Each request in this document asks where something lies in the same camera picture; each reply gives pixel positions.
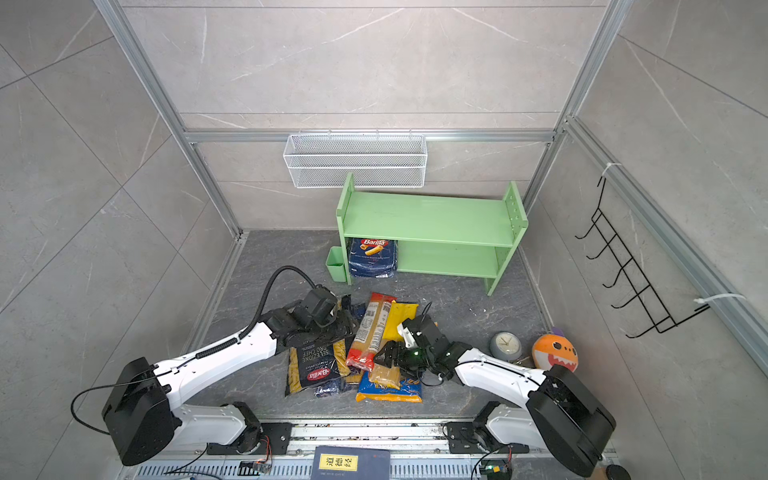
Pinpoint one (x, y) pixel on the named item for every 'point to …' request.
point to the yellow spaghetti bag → (384, 372)
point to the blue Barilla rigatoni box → (372, 257)
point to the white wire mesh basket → (375, 160)
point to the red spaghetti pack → (373, 331)
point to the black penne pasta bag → (316, 364)
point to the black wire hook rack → (658, 315)
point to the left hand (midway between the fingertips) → (356, 322)
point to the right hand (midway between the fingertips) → (381, 363)
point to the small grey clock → (505, 346)
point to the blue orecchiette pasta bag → (410, 391)
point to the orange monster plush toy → (554, 349)
